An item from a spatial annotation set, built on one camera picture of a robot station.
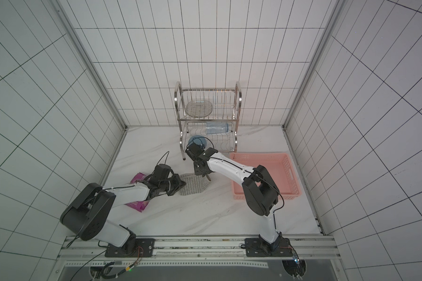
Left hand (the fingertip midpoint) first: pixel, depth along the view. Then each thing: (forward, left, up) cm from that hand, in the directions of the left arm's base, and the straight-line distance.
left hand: (184, 185), depth 91 cm
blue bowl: (+26, -6, +6) cm, 28 cm away
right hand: (+5, -7, +6) cm, 11 cm away
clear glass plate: (+33, -7, +25) cm, 42 cm away
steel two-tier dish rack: (+24, -13, +27) cm, 39 cm away
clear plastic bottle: (+41, -14, +2) cm, 43 cm away
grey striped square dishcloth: (+1, -5, -1) cm, 5 cm away
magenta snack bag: (-12, +19, +4) cm, 23 cm away
